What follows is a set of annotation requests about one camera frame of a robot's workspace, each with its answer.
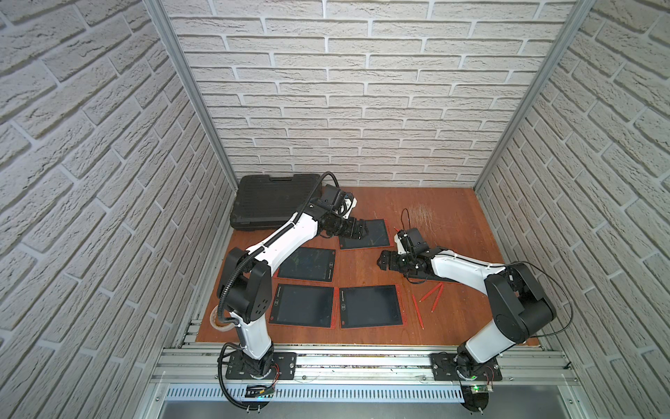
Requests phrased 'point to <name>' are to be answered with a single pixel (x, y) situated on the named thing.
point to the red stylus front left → (418, 311)
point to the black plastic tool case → (264, 203)
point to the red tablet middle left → (311, 264)
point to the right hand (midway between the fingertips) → (391, 263)
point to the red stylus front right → (437, 297)
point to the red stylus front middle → (431, 291)
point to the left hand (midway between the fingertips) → (361, 228)
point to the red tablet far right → (377, 236)
